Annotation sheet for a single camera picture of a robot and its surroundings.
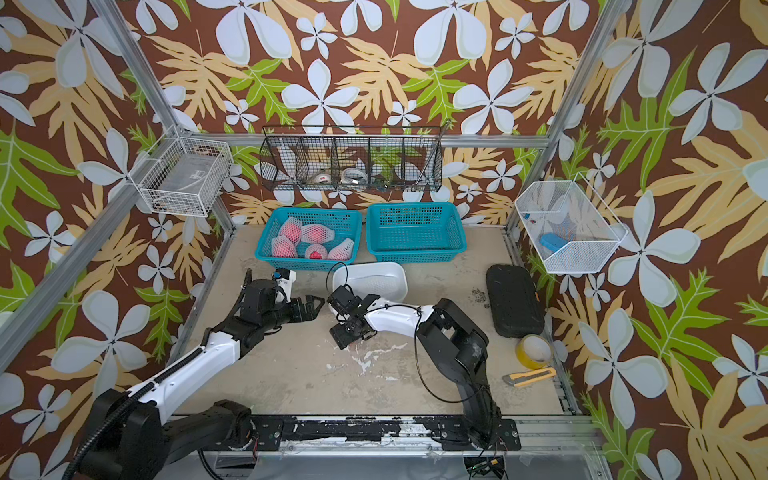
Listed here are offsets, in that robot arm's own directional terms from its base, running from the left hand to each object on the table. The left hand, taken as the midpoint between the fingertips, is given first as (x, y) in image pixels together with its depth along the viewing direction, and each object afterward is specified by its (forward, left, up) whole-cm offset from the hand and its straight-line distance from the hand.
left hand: (314, 297), depth 85 cm
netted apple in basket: (+24, +16, -6) cm, 29 cm away
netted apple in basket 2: (+34, +15, -6) cm, 37 cm away
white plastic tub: (+14, -21, -12) cm, 28 cm away
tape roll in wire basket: (+36, 0, +15) cm, 39 cm away
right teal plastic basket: (+38, -33, -13) cm, 52 cm away
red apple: (+32, +5, -8) cm, 34 cm away
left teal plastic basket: (+38, -5, -8) cm, 39 cm away
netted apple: (+21, -5, -4) cm, 22 cm away
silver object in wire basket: (+39, -10, +14) cm, 42 cm away
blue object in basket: (+10, -66, +14) cm, 68 cm away
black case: (+1, -61, -7) cm, 62 cm away
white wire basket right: (+16, -73, +14) cm, 76 cm away
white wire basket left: (+28, +39, +22) cm, 53 cm away
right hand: (-6, -7, -12) cm, 15 cm away
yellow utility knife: (-19, -58, -12) cm, 62 cm away
